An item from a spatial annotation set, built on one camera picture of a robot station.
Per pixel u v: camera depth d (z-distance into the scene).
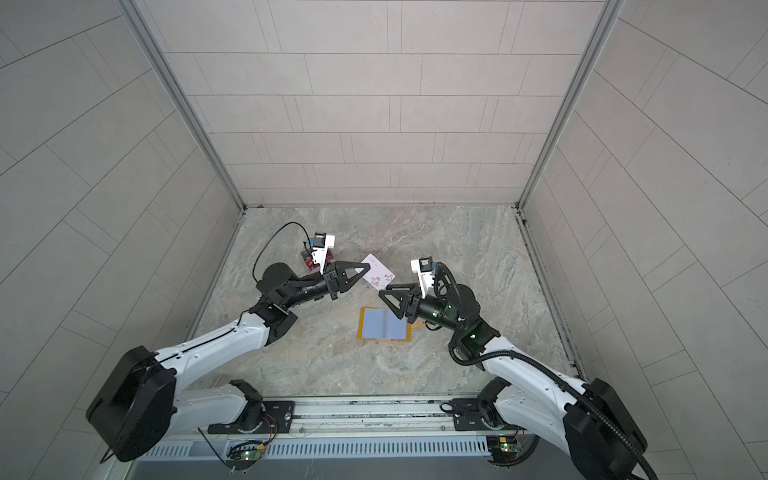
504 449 0.68
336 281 0.61
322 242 0.63
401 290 0.70
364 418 0.72
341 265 0.63
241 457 0.65
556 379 0.45
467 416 0.71
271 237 1.07
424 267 0.64
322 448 0.68
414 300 0.62
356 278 0.66
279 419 0.71
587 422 0.40
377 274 0.67
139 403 0.39
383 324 0.87
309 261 0.94
